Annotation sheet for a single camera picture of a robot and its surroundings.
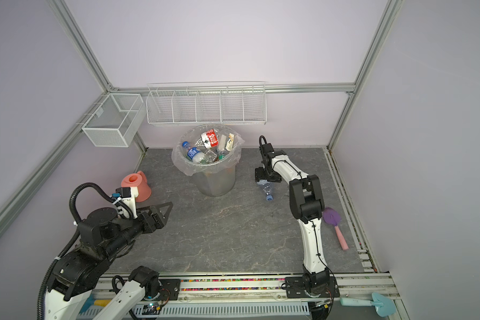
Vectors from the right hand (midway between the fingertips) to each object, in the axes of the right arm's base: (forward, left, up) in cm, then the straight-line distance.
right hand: (265, 177), depth 103 cm
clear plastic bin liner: (+2, +27, +19) cm, 34 cm away
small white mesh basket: (+19, +73, +23) cm, 79 cm away
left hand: (-31, +36, +26) cm, 54 cm away
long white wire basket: (+25, +29, +28) cm, 47 cm away
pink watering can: (-6, +61, +7) cm, 62 cm away
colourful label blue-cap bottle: (-6, -1, -1) cm, 6 cm away
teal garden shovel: (-55, -39, -2) cm, 68 cm away
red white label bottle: (+6, +26, +22) cm, 35 cm away
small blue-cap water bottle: (-5, +31, +24) cm, 39 cm away
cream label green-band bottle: (0, +17, +23) cm, 29 cm away
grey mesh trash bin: (-6, +24, +3) cm, 25 cm away
